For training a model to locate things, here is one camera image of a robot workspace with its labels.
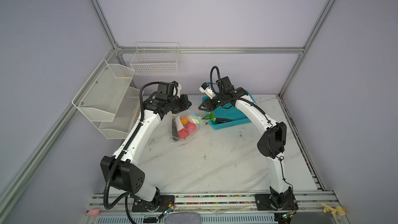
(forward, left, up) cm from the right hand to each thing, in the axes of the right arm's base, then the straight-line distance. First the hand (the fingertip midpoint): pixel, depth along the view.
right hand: (200, 105), depth 85 cm
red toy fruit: (-12, +9, -9) cm, 18 cm away
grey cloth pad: (-50, +7, -20) cm, 54 cm away
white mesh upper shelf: (-2, +51, +9) cm, 52 cm away
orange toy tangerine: (-5, +9, -7) cm, 13 cm away
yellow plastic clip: (-45, -65, -22) cm, 82 cm away
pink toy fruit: (-7, +6, -11) cm, 14 cm away
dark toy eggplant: (-11, +14, -13) cm, 22 cm away
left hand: (-5, +4, +7) cm, 9 cm away
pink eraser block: (-48, +49, -20) cm, 71 cm away
